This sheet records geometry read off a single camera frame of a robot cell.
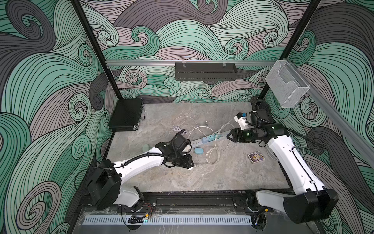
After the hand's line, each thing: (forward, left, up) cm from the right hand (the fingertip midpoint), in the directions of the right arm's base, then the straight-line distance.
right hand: (230, 136), depth 76 cm
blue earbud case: (+2, +15, -20) cm, 25 cm away
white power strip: (+7, +15, -18) cm, 25 cm away
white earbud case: (-13, +21, -10) cm, 27 cm away
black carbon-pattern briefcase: (+30, +68, -15) cm, 76 cm away
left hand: (-10, +20, -11) cm, 25 cm away
